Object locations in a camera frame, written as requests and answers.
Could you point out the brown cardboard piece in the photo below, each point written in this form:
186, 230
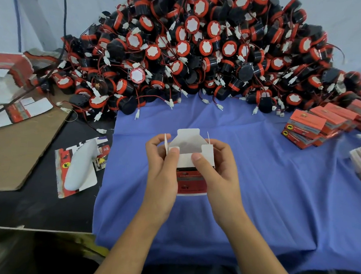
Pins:
18, 149

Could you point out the blue table cloth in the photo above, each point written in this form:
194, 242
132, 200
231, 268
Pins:
303, 200

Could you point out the person's right hand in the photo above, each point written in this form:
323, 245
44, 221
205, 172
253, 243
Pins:
220, 185

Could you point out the person's left forearm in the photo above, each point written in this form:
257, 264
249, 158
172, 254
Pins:
124, 252

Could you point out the person's right forearm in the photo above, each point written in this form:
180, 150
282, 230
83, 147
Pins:
259, 258

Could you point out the pile of black red buzzers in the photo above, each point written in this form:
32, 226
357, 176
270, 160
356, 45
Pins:
214, 47

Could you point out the person's left hand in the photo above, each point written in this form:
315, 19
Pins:
161, 188

